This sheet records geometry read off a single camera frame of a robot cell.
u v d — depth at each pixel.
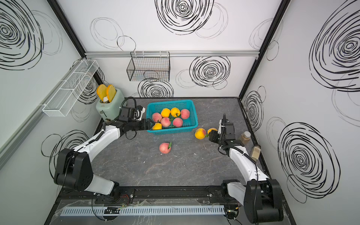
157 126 0.94
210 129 0.88
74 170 0.42
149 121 0.80
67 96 0.75
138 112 0.75
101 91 0.95
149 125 0.79
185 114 1.02
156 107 1.05
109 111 0.95
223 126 0.66
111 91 0.97
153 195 0.76
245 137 0.86
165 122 0.98
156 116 0.99
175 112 1.04
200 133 0.92
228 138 0.65
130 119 0.69
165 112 1.04
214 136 0.77
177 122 0.97
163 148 0.86
